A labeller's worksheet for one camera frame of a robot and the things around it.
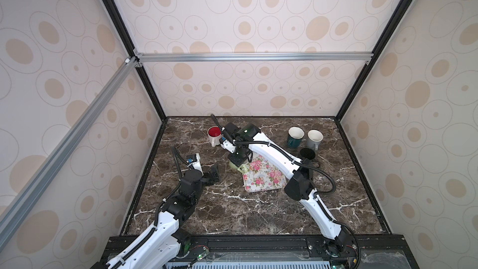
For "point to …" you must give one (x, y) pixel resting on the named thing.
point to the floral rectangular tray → (264, 174)
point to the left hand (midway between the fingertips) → (214, 164)
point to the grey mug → (314, 137)
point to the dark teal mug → (295, 135)
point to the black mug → (309, 154)
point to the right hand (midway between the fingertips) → (243, 158)
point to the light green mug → (243, 169)
